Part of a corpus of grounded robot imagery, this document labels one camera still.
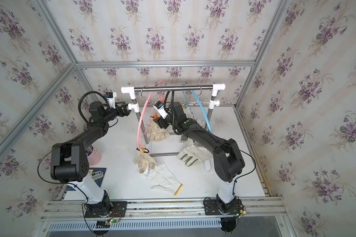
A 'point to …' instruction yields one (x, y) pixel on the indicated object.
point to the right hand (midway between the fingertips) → (160, 115)
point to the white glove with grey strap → (194, 153)
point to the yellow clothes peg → (142, 148)
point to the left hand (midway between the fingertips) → (129, 104)
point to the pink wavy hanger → (138, 132)
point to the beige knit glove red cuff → (143, 159)
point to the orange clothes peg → (155, 115)
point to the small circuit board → (104, 224)
